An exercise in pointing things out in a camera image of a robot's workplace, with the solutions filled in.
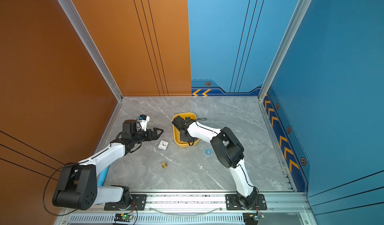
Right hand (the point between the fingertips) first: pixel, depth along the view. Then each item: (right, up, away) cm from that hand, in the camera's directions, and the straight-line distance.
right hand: (186, 138), depth 96 cm
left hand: (-17, +6, -7) cm, 19 cm away
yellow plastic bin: (-6, +4, -3) cm, 8 cm away
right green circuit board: (+33, -33, -26) cm, 53 cm away
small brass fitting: (-11, -13, -13) cm, 21 cm away
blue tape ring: (+14, -6, -5) cm, 16 cm away
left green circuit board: (-28, -33, -25) cm, 50 cm away
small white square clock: (-14, -3, -4) cm, 15 cm away
